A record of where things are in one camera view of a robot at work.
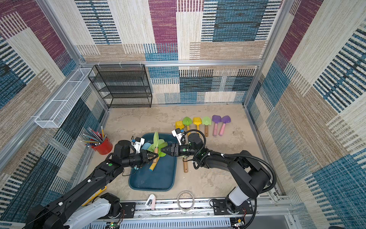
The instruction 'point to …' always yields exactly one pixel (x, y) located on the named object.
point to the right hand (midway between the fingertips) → (165, 151)
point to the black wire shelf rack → (123, 85)
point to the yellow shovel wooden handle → (179, 124)
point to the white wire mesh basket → (57, 109)
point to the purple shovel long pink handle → (216, 119)
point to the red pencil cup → (104, 148)
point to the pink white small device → (151, 202)
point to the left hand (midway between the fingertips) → (158, 156)
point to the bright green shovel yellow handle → (161, 144)
